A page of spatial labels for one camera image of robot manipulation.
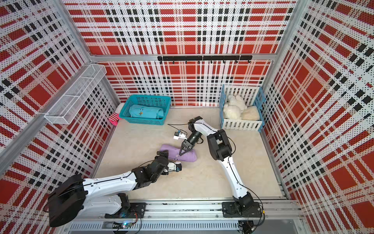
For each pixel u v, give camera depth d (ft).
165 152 2.64
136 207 2.47
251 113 3.59
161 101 3.91
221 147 2.16
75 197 1.34
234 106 3.33
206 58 2.97
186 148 2.83
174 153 2.86
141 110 3.53
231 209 2.41
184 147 2.84
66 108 2.33
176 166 2.41
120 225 2.27
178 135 2.90
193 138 2.84
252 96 3.73
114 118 3.64
